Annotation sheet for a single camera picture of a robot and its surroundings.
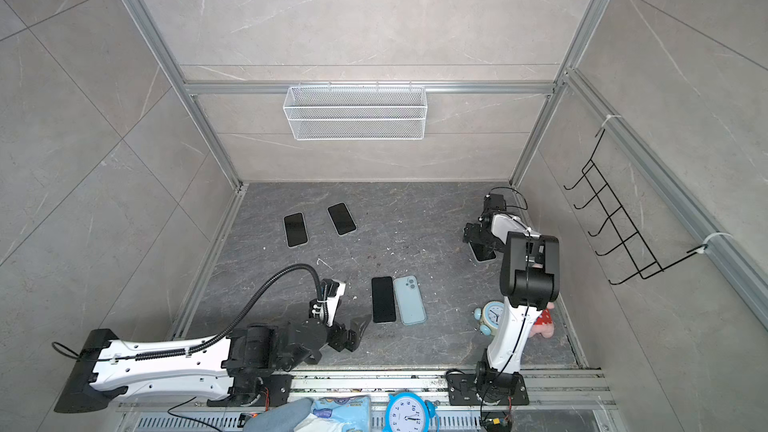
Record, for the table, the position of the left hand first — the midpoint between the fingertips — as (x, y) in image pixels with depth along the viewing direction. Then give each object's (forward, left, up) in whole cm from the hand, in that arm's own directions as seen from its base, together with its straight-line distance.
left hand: (358, 307), depth 69 cm
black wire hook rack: (+5, -58, +17) cm, 61 cm away
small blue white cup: (+1, -36, -13) cm, 38 cm away
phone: (+9, -6, -18) cm, 21 cm away
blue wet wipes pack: (-20, +5, -11) cm, 23 cm away
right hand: (+30, -41, -17) cm, 54 cm away
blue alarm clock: (-20, -11, -15) cm, 27 cm away
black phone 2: (+40, +8, -17) cm, 44 cm away
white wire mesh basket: (+64, +1, +12) cm, 65 cm away
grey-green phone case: (+8, -14, -17) cm, 24 cm away
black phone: (+36, +25, -17) cm, 47 cm away
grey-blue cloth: (-20, +19, -15) cm, 31 cm away
